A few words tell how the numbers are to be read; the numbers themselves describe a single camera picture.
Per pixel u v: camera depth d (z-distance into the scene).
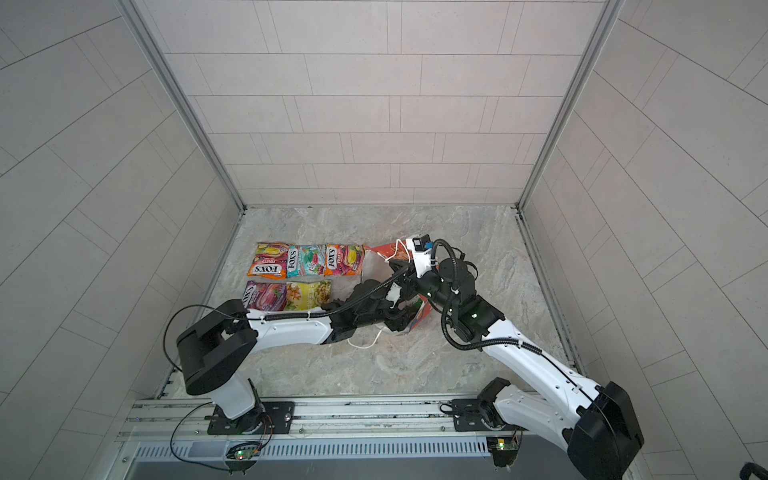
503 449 0.68
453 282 0.51
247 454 0.64
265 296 0.89
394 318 0.72
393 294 0.70
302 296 0.89
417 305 0.73
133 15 0.71
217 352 0.44
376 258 0.74
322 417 0.72
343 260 0.97
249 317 0.48
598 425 0.38
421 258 0.61
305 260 0.96
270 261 0.96
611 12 0.71
